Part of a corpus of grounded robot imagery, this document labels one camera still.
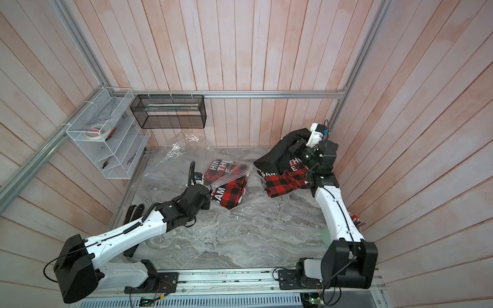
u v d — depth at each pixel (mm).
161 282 728
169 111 1044
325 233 852
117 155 782
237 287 730
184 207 595
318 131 652
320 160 553
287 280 733
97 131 737
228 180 866
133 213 903
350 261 372
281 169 774
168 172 1094
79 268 386
